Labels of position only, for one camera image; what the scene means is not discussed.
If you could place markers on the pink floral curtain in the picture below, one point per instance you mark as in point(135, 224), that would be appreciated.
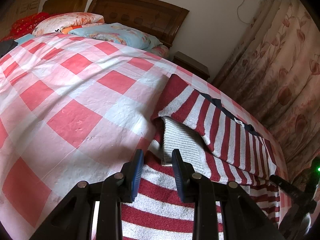
point(273, 73)

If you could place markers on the pink checkered bed sheet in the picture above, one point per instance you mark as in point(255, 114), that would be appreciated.
point(47, 119)

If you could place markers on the brown wooden headboard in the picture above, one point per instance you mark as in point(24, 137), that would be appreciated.
point(64, 6)
point(160, 19)

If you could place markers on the red white navy striped sweater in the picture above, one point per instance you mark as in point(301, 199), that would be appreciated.
point(158, 116)

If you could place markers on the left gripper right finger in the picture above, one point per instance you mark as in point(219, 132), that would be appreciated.
point(185, 183)

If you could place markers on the light blue floral pillow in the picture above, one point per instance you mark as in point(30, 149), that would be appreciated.
point(120, 34)

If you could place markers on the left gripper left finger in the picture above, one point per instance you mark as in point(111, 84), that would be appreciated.
point(132, 172)

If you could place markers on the dark wooden nightstand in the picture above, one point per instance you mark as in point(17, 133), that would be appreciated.
point(191, 65)

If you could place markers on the orange floral pillow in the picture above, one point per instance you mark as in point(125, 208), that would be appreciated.
point(57, 23)

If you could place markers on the red patterned blanket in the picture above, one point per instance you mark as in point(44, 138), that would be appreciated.
point(26, 25)

